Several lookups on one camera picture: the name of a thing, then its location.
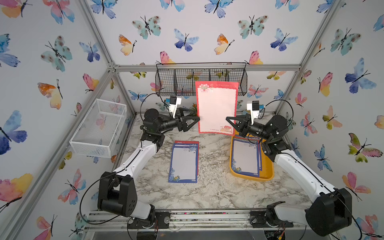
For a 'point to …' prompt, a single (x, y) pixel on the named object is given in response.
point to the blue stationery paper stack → (246, 158)
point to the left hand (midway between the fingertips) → (197, 115)
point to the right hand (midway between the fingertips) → (229, 118)
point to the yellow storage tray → (266, 174)
